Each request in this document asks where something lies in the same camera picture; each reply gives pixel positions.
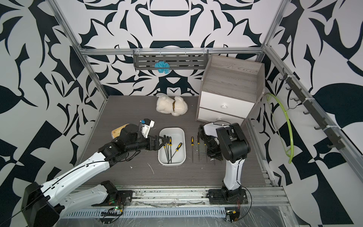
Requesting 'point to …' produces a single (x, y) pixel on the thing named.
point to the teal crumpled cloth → (162, 66)
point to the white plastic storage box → (173, 152)
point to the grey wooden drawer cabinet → (230, 88)
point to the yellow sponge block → (116, 132)
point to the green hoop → (291, 157)
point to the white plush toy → (177, 106)
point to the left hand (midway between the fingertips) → (163, 136)
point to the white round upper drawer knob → (224, 106)
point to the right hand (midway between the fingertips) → (220, 157)
